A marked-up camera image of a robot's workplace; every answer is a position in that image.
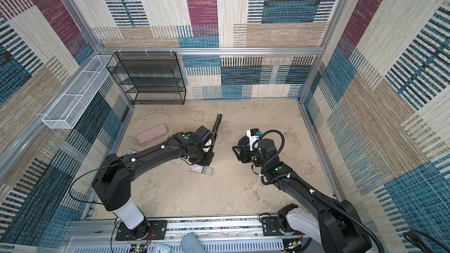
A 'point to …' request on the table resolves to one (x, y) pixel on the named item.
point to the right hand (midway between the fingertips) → (236, 150)
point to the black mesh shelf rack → (149, 78)
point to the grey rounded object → (190, 243)
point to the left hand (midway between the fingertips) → (211, 160)
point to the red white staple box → (195, 168)
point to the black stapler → (215, 127)
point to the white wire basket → (64, 114)
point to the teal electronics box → (163, 248)
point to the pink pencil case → (155, 132)
